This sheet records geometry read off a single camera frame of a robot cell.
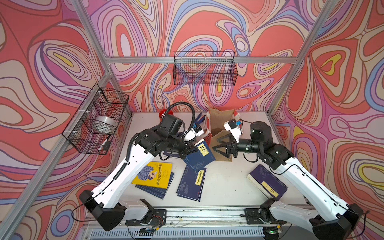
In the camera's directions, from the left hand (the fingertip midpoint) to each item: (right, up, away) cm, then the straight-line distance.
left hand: (197, 148), depth 66 cm
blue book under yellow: (-21, -26, +15) cm, 37 cm away
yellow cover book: (-24, -17, +19) cm, 35 cm away
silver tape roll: (-44, +11, +4) cm, 45 cm away
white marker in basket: (-46, 0, +5) cm, 46 cm away
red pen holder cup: (-23, +20, +36) cm, 47 cm away
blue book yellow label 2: (-3, -23, +17) cm, 29 cm away
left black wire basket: (-56, +25, +21) cm, 65 cm away
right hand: (+9, 0, 0) cm, 9 cm away
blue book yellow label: (+1, -4, +4) cm, 6 cm away
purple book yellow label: (+39, -21, +15) cm, 46 cm away
